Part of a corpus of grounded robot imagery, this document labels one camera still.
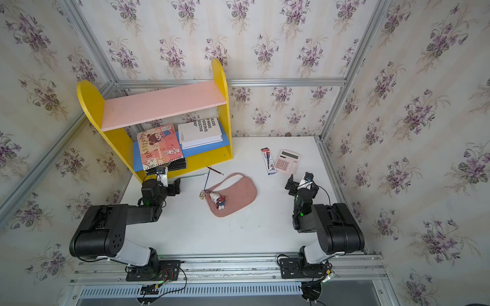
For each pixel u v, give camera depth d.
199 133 0.98
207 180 1.01
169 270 0.73
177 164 1.03
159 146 0.96
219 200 0.87
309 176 0.76
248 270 0.75
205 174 1.03
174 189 0.84
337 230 0.45
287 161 1.05
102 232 0.45
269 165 1.05
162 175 0.80
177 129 1.01
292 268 0.73
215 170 1.04
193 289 0.76
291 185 0.83
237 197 0.92
